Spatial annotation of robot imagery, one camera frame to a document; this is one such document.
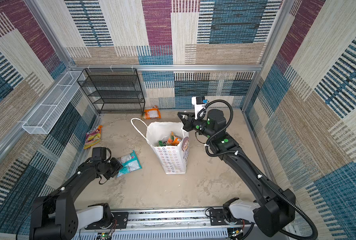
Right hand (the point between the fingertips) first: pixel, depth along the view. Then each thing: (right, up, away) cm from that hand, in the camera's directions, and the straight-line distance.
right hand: (178, 116), depth 68 cm
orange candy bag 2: (-58, -12, +35) cm, 69 cm away
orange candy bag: (-20, +5, +47) cm, 51 cm away
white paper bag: (-3, -21, +8) cm, 23 cm away
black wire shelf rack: (-47, +21, +43) cm, 66 cm away
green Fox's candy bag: (-10, -14, +16) cm, 24 cm away
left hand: (-33, -27, +20) cm, 47 cm away
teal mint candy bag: (-29, -27, +22) cm, 45 cm away
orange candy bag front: (-3, -13, +18) cm, 22 cm away
